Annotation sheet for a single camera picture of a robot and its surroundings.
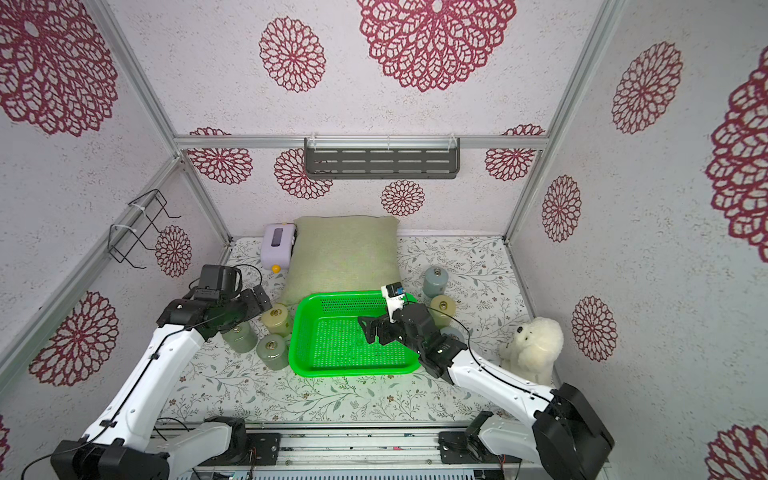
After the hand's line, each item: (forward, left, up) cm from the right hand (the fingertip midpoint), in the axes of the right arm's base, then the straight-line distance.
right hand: (369, 312), depth 78 cm
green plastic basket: (+1, +15, -18) cm, 23 cm away
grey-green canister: (-8, +26, -9) cm, 29 cm away
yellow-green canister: (+2, +28, -9) cm, 29 cm away
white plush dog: (-9, -40, 0) cm, 41 cm away
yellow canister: (+9, -22, -9) cm, 25 cm away
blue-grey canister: (+20, -20, -13) cm, 31 cm away
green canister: (-3, +37, -10) cm, 39 cm away
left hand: (0, +30, +1) cm, 30 cm away
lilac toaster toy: (+32, +35, -8) cm, 48 cm away
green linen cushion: (+26, +11, -6) cm, 29 cm away
